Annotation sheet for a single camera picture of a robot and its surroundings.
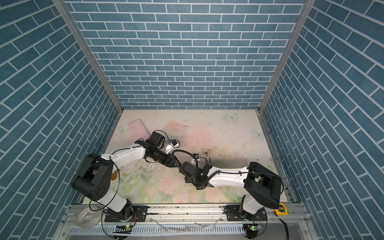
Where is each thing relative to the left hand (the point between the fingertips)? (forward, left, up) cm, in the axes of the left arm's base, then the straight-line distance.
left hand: (177, 163), depth 84 cm
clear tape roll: (-25, +42, -7) cm, 49 cm away
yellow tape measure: (-23, -54, -4) cm, 59 cm away
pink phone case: (+29, +30, -6) cm, 42 cm away
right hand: (-5, -5, -5) cm, 8 cm away
